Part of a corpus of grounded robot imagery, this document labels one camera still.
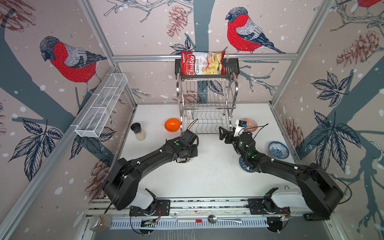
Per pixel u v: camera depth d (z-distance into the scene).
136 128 0.92
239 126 0.73
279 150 0.92
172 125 1.02
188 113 0.99
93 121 0.71
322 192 0.42
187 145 0.66
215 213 0.73
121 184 0.42
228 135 0.74
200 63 0.88
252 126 0.72
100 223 0.62
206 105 1.02
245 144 0.63
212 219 0.68
